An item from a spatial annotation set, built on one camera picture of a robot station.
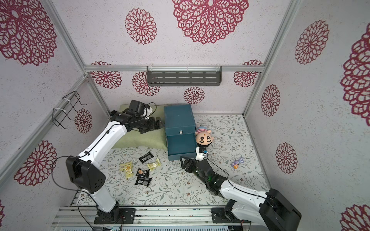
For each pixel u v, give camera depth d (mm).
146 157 947
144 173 874
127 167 888
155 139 928
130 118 584
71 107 802
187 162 714
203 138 961
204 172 598
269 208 414
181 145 919
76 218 745
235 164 897
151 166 901
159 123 733
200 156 730
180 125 848
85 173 438
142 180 847
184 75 966
